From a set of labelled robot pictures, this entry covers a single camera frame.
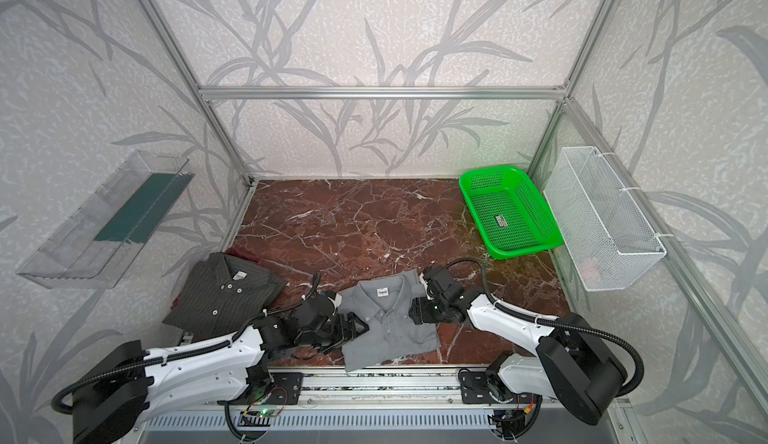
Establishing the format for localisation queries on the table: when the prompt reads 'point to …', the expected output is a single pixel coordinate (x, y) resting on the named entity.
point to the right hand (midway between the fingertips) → (417, 304)
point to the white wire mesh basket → (606, 237)
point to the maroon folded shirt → (239, 252)
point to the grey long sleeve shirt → (382, 304)
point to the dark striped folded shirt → (217, 295)
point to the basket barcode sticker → (501, 220)
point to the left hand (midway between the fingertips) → (364, 330)
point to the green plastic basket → (510, 213)
